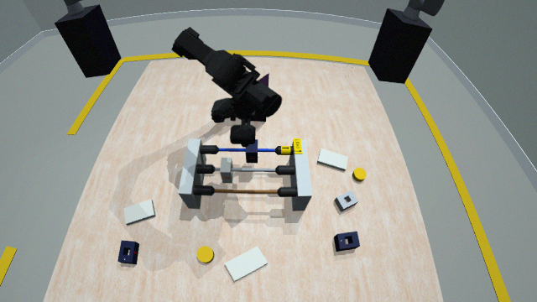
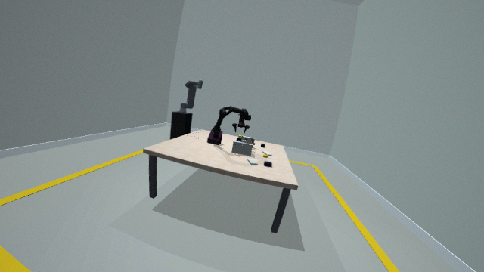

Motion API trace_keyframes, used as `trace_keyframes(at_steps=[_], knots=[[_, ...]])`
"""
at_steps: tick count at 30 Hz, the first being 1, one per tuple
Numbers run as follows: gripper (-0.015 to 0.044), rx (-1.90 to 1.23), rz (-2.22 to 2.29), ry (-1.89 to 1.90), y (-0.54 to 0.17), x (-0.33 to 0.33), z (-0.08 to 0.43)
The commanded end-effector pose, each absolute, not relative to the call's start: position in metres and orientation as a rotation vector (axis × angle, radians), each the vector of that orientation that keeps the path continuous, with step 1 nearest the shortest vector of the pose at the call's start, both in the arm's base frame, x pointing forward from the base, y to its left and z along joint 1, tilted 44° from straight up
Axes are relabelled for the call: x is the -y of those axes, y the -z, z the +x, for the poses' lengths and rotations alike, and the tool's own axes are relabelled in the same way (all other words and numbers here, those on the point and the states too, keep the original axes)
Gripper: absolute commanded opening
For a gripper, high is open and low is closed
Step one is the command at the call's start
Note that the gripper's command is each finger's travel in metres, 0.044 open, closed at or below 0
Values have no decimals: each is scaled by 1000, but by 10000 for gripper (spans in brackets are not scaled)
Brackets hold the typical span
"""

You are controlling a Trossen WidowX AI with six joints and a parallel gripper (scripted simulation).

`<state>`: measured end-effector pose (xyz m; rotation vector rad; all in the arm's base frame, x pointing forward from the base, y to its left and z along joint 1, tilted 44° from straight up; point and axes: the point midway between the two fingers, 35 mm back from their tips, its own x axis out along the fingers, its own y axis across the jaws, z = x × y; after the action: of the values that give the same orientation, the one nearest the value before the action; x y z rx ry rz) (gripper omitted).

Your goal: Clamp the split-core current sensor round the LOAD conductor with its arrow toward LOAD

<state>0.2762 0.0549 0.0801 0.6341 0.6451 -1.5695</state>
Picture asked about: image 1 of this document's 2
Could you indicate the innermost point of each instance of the yellow round disc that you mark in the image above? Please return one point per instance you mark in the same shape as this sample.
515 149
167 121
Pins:
205 254
359 174

